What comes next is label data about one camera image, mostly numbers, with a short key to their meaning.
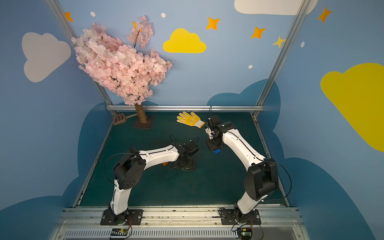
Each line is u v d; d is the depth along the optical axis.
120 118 1.15
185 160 0.84
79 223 0.74
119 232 0.73
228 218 0.74
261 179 0.44
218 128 0.61
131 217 0.73
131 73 0.73
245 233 0.73
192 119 1.19
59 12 0.70
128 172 0.51
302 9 0.70
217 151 0.82
